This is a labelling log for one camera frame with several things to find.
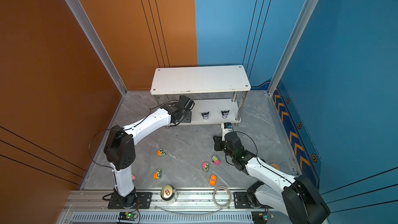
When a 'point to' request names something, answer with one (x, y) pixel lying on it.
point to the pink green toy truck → (215, 160)
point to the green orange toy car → (160, 153)
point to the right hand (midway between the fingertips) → (212, 137)
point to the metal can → (167, 192)
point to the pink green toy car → (205, 166)
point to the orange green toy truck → (157, 174)
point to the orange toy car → (213, 180)
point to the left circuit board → (127, 215)
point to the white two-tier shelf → (219, 92)
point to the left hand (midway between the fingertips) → (186, 115)
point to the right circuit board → (261, 217)
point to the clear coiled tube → (230, 197)
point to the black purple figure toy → (225, 114)
